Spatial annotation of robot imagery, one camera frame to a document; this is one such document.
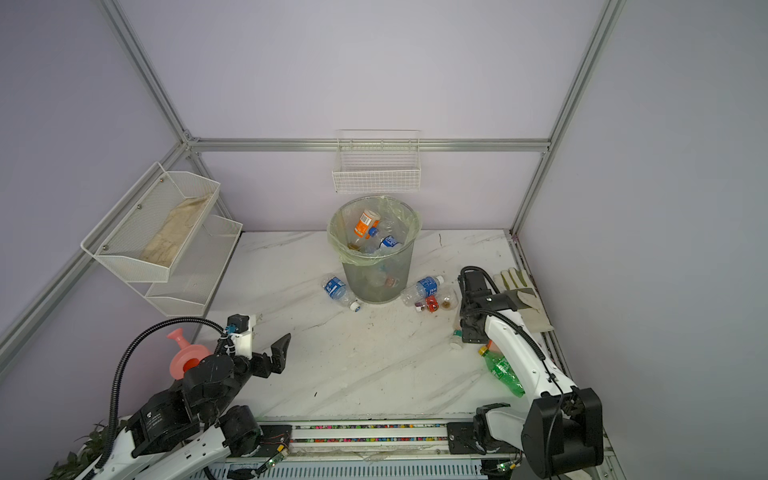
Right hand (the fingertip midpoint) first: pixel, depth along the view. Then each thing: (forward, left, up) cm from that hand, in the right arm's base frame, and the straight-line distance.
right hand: (461, 314), depth 84 cm
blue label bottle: (+12, +39, -4) cm, 41 cm away
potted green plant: (-35, +77, +9) cm, 85 cm away
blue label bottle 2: (+14, +10, -7) cm, 18 cm away
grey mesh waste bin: (+10, +24, +1) cm, 26 cm away
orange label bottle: (+27, +28, +12) cm, 40 cm away
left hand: (-13, +48, +12) cm, 51 cm away
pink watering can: (-14, +73, +2) cm, 74 cm away
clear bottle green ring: (-2, 0, -7) cm, 8 cm away
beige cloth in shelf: (+11, +79, +20) cm, 83 cm away
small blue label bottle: (+18, +21, +11) cm, 30 cm away
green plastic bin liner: (+28, +19, +11) cm, 36 cm away
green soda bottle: (-14, -11, -7) cm, 18 cm away
